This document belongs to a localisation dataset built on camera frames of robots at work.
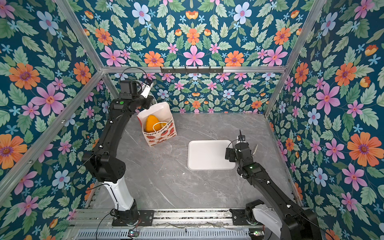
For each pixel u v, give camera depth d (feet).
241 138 2.40
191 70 3.04
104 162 1.53
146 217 2.42
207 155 3.26
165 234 2.31
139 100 2.27
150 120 2.93
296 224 1.27
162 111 3.07
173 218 2.46
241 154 2.03
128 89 1.98
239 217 2.41
